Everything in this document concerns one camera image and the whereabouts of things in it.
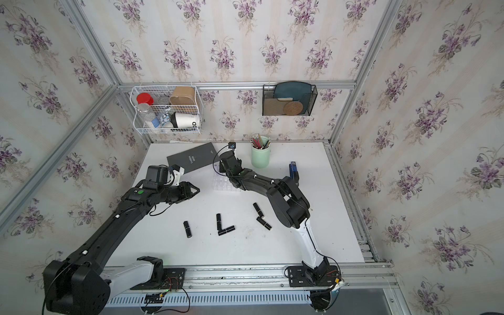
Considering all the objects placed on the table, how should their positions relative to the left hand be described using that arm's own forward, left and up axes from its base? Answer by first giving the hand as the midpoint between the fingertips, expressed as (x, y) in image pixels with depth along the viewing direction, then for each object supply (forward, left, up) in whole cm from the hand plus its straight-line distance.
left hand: (199, 192), depth 79 cm
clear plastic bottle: (+33, +27, +13) cm, 45 cm away
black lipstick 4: (0, -25, -15) cm, 29 cm away
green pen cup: (+27, -27, -8) cm, 39 cm away
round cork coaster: (+42, -43, +12) cm, 61 cm away
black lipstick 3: (-11, -9, -15) cm, 20 cm away
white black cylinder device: (+35, +11, +9) cm, 38 cm away
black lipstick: (-11, +5, -16) cm, 20 cm away
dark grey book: (+30, +10, -12) cm, 34 cm away
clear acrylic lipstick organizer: (+15, -6, -14) cm, 21 cm away
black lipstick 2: (-6, -7, -16) cm, 18 cm away
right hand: (+22, -10, -4) cm, 25 cm away
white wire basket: (+39, +19, +13) cm, 45 cm away
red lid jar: (+42, +30, +17) cm, 55 cm away
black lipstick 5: (-7, -27, -16) cm, 32 cm away
